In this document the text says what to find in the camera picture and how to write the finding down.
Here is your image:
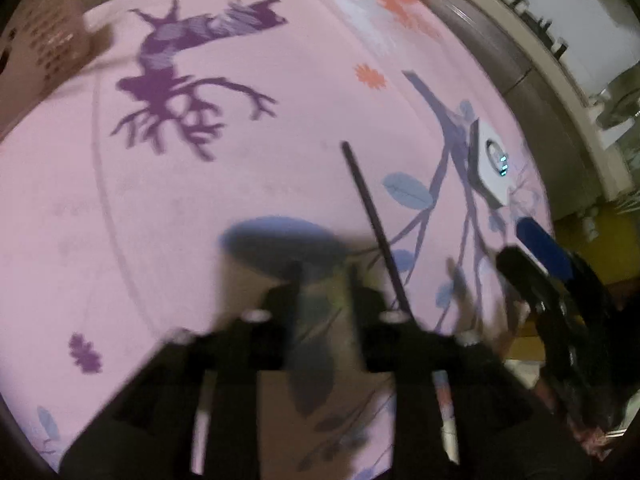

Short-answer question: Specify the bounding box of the dark brown chopstick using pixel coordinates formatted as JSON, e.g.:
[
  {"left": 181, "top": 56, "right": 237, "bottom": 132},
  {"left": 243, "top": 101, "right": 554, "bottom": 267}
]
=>
[{"left": 341, "top": 141, "right": 413, "bottom": 320}]

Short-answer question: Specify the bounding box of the white square timer device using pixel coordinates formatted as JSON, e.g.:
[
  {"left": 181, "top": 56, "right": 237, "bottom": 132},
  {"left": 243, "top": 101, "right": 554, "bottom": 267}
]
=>
[{"left": 468, "top": 119, "right": 514, "bottom": 209}]

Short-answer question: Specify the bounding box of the pink deer print tablecloth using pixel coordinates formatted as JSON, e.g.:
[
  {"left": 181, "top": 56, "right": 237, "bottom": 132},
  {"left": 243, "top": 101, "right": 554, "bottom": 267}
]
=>
[{"left": 1, "top": 0, "right": 550, "bottom": 479}]

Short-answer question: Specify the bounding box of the pink smiley utensil holder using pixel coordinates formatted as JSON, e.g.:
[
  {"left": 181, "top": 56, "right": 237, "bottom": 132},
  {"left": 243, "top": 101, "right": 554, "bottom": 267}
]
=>
[{"left": 1, "top": 0, "right": 113, "bottom": 136}]

